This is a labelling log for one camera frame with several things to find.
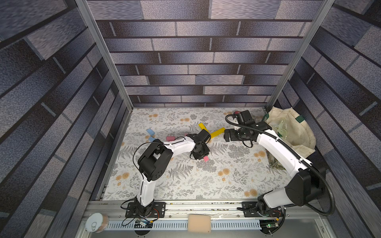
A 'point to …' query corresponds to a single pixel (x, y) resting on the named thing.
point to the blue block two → (151, 139)
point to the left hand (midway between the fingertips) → (209, 154)
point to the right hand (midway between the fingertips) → (231, 135)
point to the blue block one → (150, 131)
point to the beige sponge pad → (199, 223)
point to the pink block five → (206, 158)
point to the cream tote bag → (292, 129)
